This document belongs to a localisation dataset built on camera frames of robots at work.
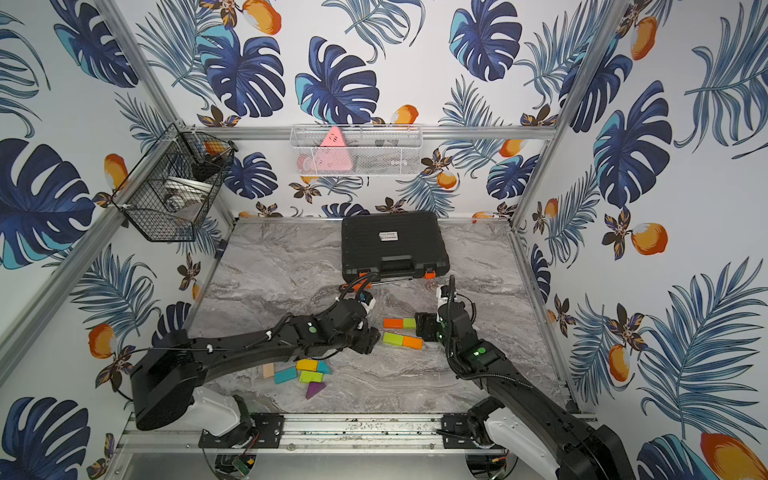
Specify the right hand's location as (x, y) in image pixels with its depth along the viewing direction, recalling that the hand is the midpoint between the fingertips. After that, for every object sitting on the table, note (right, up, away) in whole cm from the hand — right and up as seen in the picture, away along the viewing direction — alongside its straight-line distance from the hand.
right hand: (428, 313), depth 84 cm
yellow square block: (-34, -14, -1) cm, 37 cm away
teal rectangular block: (-40, -17, -1) cm, 44 cm away
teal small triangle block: (-30, -15, 0) cm, 33 cm away
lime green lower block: (-34, -17, -2) cm, 38 cm away
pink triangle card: (-28, +47, +6) cm, 55 cm away
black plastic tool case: (-9, +20, +23) cm, 32 cm away
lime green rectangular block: (-5, -5, +10) cm, 12 cm away
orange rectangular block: (-10, -5, +10) cm, 15 cm away
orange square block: (-4, -9, +4) cm, 11 cm away
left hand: (-15, -4, -3) cm, 16 cm away
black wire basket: (-68, +34, -4) cm, 76 cm away
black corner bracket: (-74, +19, +29) cm, 82 cm away
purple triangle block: (-31, -20, -3) cm, 37 cm away
